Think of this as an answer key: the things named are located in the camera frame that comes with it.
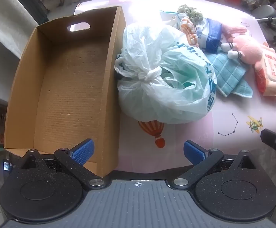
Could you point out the green fluffy cloth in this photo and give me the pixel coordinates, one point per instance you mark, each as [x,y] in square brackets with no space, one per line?
[192,14]

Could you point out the brown cardboard box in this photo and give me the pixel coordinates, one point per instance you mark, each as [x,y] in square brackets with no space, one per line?
[69,87]

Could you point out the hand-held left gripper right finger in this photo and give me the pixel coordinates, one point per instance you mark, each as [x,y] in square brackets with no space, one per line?
[193,150]

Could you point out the pink plush toy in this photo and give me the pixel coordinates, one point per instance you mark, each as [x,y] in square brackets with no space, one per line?
[247,49]

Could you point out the pink printed tablecloth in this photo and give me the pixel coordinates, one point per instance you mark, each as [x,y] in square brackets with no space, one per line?
[199,128]

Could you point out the pale green plastic bag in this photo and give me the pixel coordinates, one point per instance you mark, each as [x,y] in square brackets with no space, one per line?
[157,87]

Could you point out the teal checkered cloth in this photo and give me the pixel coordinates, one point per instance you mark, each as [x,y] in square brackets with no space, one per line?
[228,73]

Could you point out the blue and white wipes pack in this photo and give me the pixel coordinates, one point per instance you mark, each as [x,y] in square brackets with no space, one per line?
[212,33]

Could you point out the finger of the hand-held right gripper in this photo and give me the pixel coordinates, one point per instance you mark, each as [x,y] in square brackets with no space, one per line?
[271,137]

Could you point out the grey wheelchair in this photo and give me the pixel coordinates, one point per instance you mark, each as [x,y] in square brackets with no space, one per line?
[264,10]

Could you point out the pink wet wipes pack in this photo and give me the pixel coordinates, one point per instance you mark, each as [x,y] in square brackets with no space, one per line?
[269,76]

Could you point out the white pack with orange print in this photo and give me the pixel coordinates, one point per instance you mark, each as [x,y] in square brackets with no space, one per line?
[188,30]

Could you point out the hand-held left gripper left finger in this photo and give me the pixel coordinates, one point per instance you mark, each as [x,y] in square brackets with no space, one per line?
[84,150]

